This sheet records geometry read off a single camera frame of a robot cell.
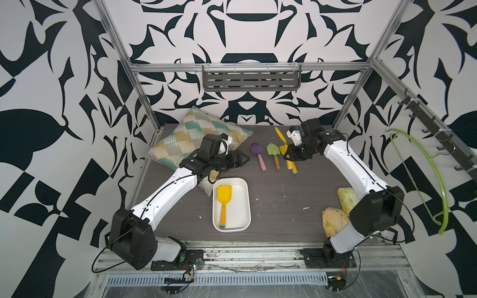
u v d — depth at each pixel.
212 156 0.63
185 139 0.94
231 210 0.86
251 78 0.95
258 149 1.08
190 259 0.74
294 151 0.74
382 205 0.47
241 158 0.70
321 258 0.73
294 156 0.73
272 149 1.08
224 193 0.91
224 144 0.63
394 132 0.79
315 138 0.59
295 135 0.77
